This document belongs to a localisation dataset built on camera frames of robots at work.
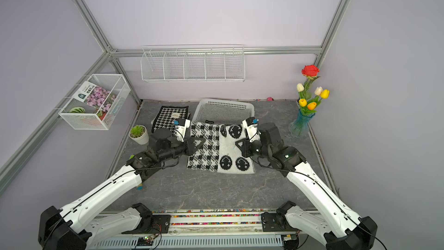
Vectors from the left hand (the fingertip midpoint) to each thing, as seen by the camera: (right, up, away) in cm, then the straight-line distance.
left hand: (204, 142), depth 72 cm
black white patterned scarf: (+6, -5, +3) cm, 9 cm away
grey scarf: (+8, +13, +32) cm, 36 cm away
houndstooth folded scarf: (-29, +11, +36) cm, 48 cm away
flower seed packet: (-48, +20, +3) cm, 52 cm away
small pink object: (+40, +24, +52) cm, 70 cm away
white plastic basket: (-7, +20, +36) cm, 42 cm away
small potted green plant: (-39, +1, +22) cm, 45 cm away
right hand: (+14, 0, 0) cm, 14 cm away
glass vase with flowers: (+51, +19, +14) cm, 56 cm away
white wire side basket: (-53, +13, -1) cm, 54 cm away
